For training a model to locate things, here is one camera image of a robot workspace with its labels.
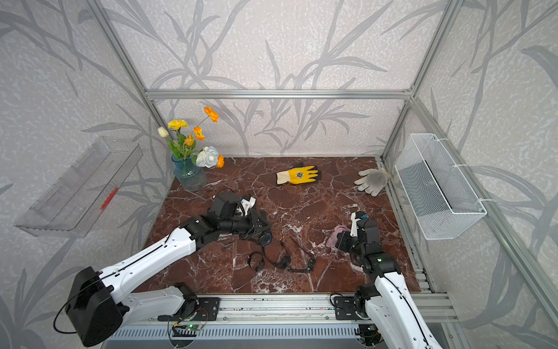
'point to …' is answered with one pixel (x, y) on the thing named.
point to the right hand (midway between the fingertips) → (337, 233)
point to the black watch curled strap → (256, 261)
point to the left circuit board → (193, 327)
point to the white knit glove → (373, 181)
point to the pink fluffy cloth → (331, 238)
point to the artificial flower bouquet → (183, 147)
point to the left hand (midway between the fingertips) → (273, 226)
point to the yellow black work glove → (296, 175)
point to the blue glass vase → (191, 177)
